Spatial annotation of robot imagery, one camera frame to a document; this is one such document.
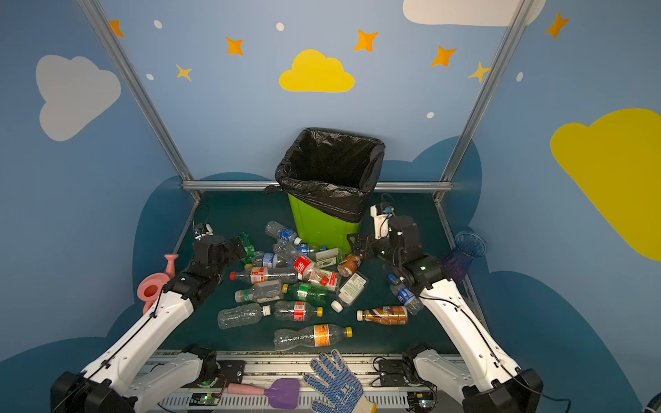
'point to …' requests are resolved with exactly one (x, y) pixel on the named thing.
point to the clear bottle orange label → (322, 335)
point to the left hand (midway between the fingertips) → (231, 244)
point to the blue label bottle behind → (304, 250)
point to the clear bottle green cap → (261, 292)
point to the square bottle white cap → (349, 291)
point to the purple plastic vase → (468, 245)
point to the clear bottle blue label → (281, 231)
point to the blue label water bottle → (264, 259)
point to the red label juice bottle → (306, 268)
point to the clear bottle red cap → (262, 275)
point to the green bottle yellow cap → (305, 292)
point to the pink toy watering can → (151, 286)
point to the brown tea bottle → (396, 315)
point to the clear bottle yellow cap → (296, 311)
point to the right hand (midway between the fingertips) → (362, 232)
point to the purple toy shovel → (284, 392)
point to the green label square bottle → (328, 258)
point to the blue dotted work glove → (333, 375)
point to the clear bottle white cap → (242, 315)
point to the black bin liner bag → (330, 173)
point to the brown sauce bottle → (347, 268)
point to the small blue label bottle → (405, 296)
